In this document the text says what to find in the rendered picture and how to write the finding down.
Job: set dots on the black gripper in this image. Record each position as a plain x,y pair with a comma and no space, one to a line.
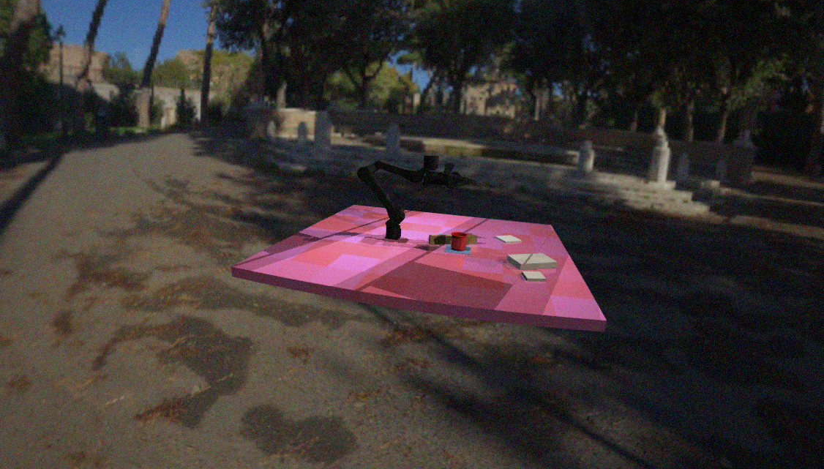
453,178

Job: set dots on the white square block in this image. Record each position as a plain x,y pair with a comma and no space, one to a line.
508,239

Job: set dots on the olive brown flat bar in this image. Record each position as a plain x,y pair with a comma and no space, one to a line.
447,239

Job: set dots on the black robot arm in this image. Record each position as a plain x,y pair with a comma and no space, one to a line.
396,213

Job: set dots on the beige square block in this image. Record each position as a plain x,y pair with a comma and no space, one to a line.
533,276

